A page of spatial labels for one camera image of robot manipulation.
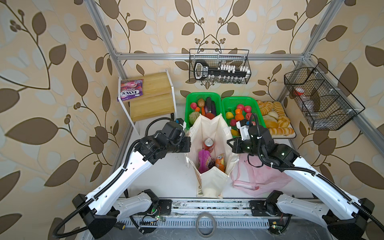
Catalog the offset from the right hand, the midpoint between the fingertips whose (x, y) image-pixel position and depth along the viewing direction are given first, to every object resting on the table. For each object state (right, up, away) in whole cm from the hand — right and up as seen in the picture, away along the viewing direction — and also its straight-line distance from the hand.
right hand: (227, 143), depth 70 cm
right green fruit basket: (+15, +19, +44) cm, 50 cm away
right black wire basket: (+49, +19, +4) cm, 53 cm away
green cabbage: (-17, +13, +32) cm, 39 cm away
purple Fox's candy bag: (-51, +28, +11) cm, 59 cm away
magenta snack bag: (-10, -10, +7) cm, 16 cm away
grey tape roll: (-8, -37, +4) cm, 38 cm away
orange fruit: (+17, +14, +40) cm, 45 cm away
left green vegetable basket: (-7, +23, +44) cm, 50 cm away
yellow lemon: (+9, +14, +39) cm, 42 cm away
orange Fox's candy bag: (-2, -11, +6) cm, 13 cm away
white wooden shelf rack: (-41, +25, +30) cm, 57 cm away
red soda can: (-8, -3, +17) cm, 19 cm away
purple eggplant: (-2, +19, +42) cm, 46 cm away
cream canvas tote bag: (-8, -19, +1) cm, 21 cm away
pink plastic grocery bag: (+18, -22, +14) cm, 31 cm away
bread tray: (+42, +11, +35) cm, 56 cm away
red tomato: (-5, +14, +38) cm, 40 cm away
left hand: (-17, +1, -1) cm, 17 cm away
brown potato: (-12, +24, +43) cm, 51 cm away
